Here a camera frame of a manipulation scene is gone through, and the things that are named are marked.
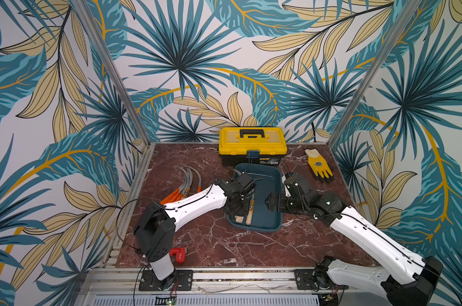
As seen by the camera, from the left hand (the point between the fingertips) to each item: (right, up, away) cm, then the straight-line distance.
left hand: (241, 215), depth 80 cm
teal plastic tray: (+15, +14, +24) cm, 32 cm away
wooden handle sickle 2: (-1, -1, -2) cm, 3 cm away
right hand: (+12, +7, -5) cm, 15 cm away
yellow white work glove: (+45, +20, +26) cm, 56 cm away
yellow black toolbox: (+6, +31, +17) cm, 36 cm away
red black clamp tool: (-25, -15, -2) cm, 30 cm away
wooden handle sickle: (+4, -3, +7) cm, 9 cm away
